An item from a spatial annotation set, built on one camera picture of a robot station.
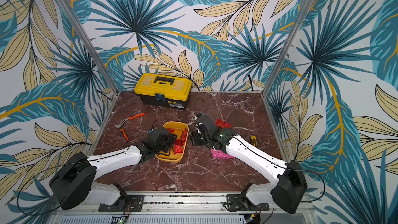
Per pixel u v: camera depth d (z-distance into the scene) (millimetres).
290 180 395
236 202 733
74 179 419
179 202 749
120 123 1003
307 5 762
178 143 900
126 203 679
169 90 984
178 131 936
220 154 863
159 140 663
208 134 569
